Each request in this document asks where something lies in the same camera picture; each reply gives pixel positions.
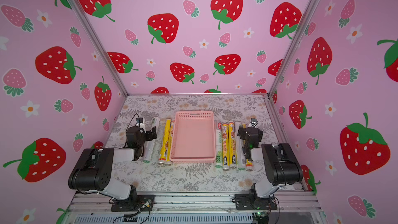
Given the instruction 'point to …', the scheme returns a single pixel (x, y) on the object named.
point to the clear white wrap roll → (241, 160)
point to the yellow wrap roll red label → (225, 146)
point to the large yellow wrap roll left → (162, 156)
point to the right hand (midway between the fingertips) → (257, 128)
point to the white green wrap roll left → (150, 144)
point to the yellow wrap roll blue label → (232, 154)
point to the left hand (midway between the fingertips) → (148, 127)
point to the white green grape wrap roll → (218, 159)
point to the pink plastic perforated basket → (193, 137)
